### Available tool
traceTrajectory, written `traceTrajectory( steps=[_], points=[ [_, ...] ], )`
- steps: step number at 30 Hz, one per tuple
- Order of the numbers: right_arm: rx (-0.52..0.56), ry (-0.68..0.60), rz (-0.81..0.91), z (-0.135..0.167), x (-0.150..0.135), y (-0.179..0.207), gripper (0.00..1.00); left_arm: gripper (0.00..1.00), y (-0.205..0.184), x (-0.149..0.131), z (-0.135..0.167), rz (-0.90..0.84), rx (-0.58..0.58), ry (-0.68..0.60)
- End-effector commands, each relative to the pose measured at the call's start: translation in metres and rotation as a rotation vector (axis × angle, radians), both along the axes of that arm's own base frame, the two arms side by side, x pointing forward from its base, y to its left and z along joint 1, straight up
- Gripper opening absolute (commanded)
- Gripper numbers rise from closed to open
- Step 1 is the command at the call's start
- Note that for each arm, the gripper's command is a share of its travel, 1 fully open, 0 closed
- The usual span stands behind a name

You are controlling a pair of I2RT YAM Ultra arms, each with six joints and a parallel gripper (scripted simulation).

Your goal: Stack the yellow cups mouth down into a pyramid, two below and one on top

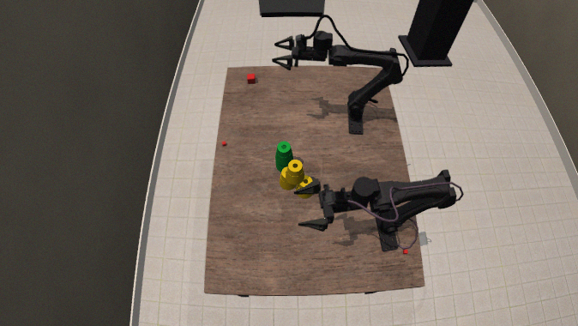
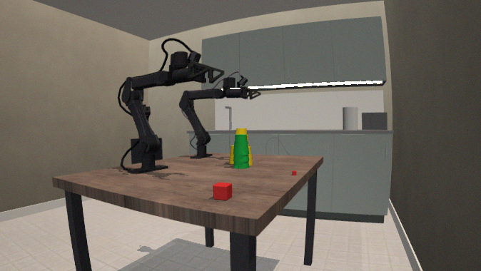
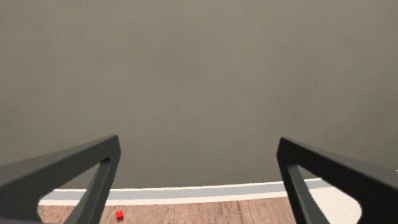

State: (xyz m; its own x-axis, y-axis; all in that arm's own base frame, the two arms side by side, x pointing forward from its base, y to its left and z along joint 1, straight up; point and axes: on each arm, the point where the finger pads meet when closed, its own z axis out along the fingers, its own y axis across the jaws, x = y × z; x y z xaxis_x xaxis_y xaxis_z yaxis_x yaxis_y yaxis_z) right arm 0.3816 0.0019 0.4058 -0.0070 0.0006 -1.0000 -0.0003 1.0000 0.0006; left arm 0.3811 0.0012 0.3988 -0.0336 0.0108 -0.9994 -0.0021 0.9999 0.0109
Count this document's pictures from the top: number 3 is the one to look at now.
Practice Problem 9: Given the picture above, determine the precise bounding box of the small red cube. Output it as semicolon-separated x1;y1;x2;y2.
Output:
116;211;124;221

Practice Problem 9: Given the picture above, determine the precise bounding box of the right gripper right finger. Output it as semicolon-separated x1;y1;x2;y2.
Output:
276;137;398;224

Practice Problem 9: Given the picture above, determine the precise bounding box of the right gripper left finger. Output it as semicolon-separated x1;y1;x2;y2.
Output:
0;134;121;224

